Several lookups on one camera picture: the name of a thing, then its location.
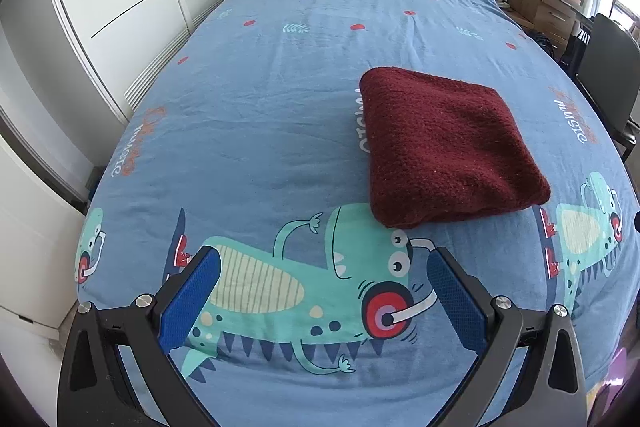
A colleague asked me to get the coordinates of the dark red knitted sweater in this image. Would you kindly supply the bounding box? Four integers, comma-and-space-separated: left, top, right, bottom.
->
359, 67, 551, 229

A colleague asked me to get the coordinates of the dark office chair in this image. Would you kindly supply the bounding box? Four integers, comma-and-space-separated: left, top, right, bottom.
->
574, 14, 639, 161

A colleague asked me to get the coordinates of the black bag on floor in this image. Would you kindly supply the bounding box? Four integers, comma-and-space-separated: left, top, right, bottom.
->
527, 29, 567, 63

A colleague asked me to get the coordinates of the blue cartoon bed sheet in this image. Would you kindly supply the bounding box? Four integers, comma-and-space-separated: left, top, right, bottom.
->
74, 0, 639, 426

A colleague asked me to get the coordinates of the wooden drawer cabinet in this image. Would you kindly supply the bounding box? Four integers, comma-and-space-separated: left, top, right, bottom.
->
503, 0, 582, 60

